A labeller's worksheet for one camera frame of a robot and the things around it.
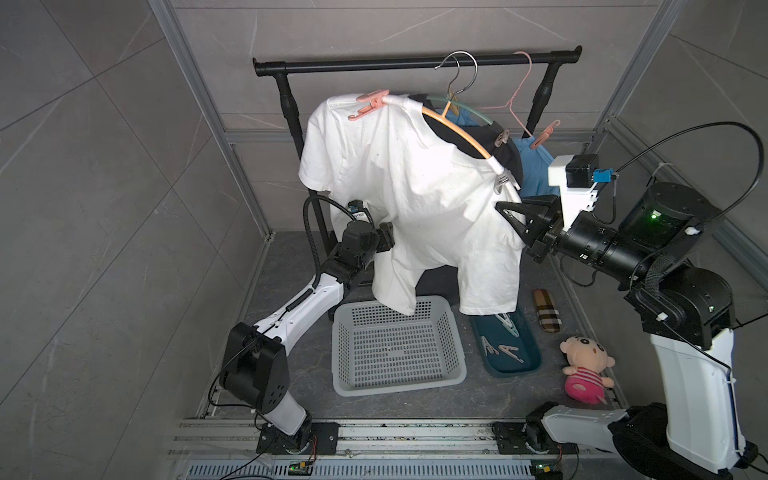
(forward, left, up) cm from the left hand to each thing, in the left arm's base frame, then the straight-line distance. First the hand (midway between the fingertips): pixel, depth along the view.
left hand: (385, 220), depth 81 cm
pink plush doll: (-33, -55, -24) cm, 68 cm away
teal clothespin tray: (-27, -35, -31) cm, 54 cm away
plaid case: (-17, -51, -28) cm, 61 cm away
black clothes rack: (+4, +18, 0) cm, 19 cm away
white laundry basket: (-25, +3, -30) cm, 39 cm away
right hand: (-24, -19, +26) cm, 41 cm away
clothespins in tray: (-18, -38, -30) cm, 51 cm away
